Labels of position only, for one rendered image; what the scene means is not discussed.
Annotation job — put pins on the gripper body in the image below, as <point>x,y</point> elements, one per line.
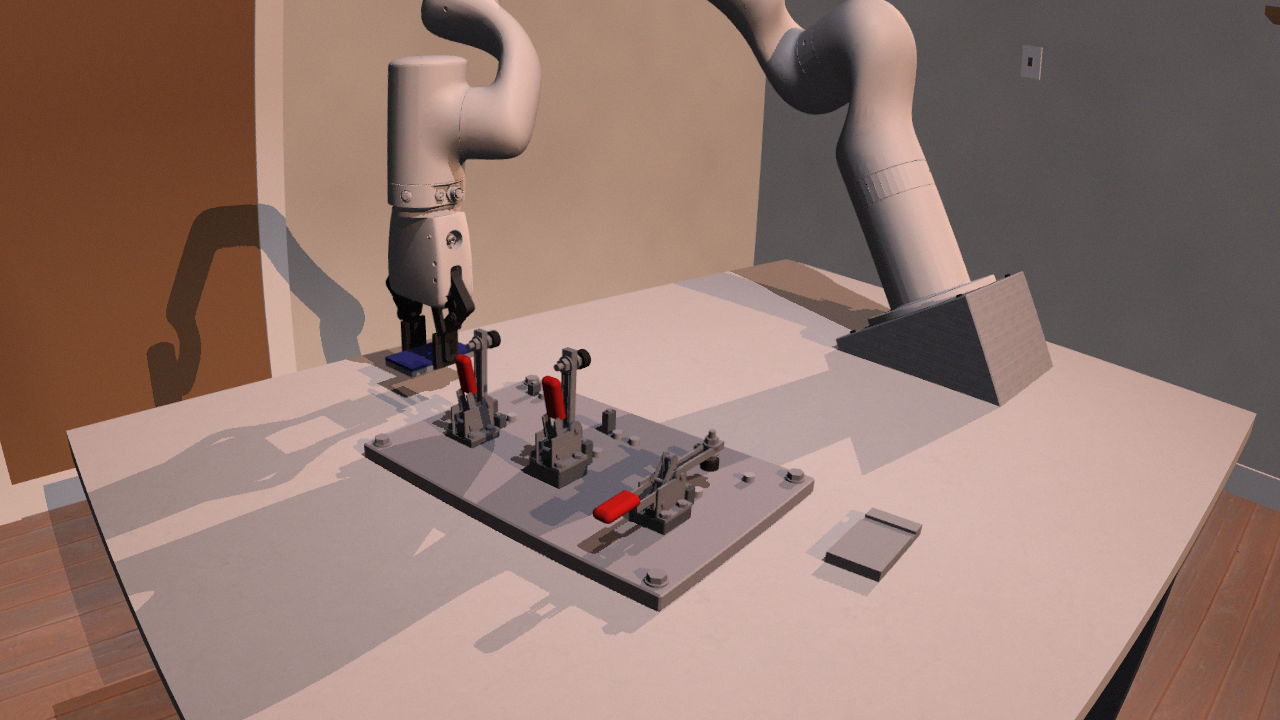
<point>419,261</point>

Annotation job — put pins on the blue plate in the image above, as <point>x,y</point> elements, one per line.
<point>418,360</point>

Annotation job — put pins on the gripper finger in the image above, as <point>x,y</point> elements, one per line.
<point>445,340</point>
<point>413,326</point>

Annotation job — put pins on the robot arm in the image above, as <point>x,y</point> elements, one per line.
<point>436,121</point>

